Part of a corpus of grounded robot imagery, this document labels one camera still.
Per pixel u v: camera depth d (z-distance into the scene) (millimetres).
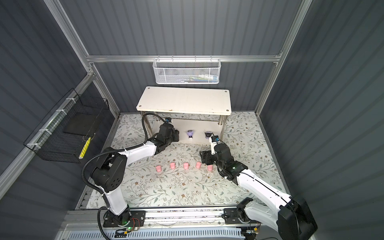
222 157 617
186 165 908
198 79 915
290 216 394
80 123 752
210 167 893
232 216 723
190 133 970
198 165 908
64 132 723
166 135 739
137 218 725
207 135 960
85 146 690
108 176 484
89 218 764
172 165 911
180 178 868
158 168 891
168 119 841
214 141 719
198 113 739
